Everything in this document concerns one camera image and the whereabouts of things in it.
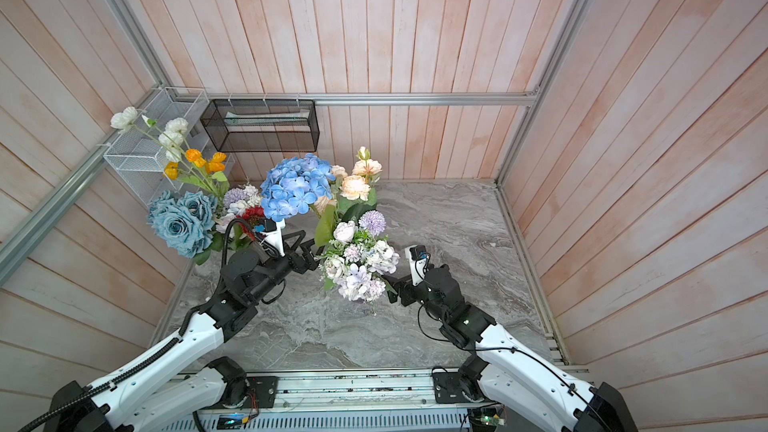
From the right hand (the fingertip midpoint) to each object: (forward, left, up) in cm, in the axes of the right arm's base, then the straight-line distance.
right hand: (397, 270), depth 79 cm
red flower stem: (+6, +36, +16) cm, 40 cm away
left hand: (+2, +20, +11) cm, 23 cm away
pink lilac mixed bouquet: (+10, +41, +16) cm, 45 cm away
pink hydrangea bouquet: (-5, +9, +14) cm, 18 cm away
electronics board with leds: (-31, -22, -15) cm, 41 cm away
